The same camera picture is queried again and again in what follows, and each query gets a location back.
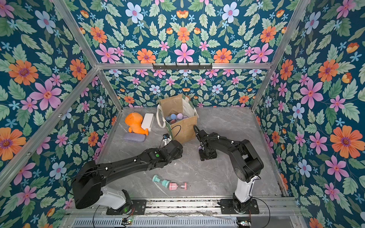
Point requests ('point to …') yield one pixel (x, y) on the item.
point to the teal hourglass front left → (157, 178)
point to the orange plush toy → (134, 120)
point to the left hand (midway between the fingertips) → (181, 151)
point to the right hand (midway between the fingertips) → (208, 156)
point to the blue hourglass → (173, 116)
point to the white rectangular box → (148, 121)
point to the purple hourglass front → (199, 147)
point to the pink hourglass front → (174, 186)
